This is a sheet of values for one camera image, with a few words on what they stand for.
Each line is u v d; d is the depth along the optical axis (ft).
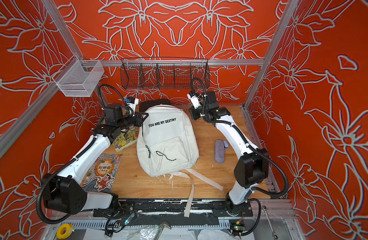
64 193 1.30
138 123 2.25
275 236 2.16
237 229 2.24
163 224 2.24
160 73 3.27
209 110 2.04
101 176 2.73
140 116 2.27
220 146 3.03
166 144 2.86
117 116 2.01
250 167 1.42
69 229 2.23
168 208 2.43
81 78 3.04
